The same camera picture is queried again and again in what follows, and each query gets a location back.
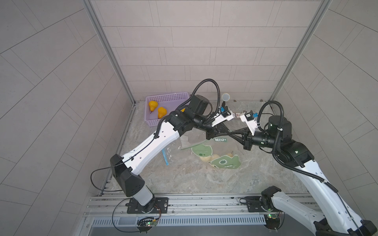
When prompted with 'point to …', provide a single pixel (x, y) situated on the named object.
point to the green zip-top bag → (221, 153)
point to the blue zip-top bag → (170, 152)
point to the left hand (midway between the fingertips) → (229, 131)
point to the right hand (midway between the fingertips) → (230, 135)
